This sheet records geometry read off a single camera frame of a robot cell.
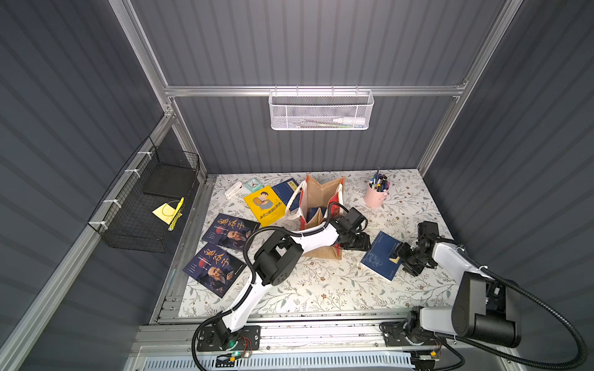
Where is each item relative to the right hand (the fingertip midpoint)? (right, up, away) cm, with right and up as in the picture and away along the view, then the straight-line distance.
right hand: (400, 260), depth 88 cm
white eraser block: (-71, +28, +22) cm, 80 cm away
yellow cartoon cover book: (-55, +20, +19) cm, 61 cm away
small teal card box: (-63, +31, +27) cm, 75 cm away
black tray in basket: (-85, +31, -8) cm, 91 cm away
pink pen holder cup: (-5, +28, +11) cm, 30 cm away
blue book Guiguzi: (-8, 0, +3) cm, 9 cm away
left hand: (-11, +3, +1) cm, 11 cm away
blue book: (-47, +28, +26) cm, 60 cm away
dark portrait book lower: (-71, -3, -2) cm, 71 cm away
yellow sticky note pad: (-83, +20, -15) cm, 86 cm away
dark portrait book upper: (-71, +10, +10) cm, 73 cm away
